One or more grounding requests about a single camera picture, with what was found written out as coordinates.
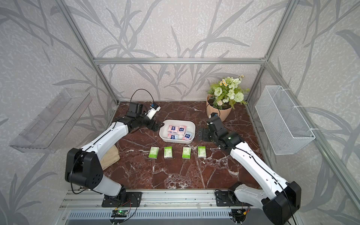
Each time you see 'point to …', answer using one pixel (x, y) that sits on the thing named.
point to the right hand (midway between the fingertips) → (205, 131)
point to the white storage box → (163, 132)
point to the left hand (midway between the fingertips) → (158, 119)
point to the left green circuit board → (119, 213)
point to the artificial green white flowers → (228, 90)
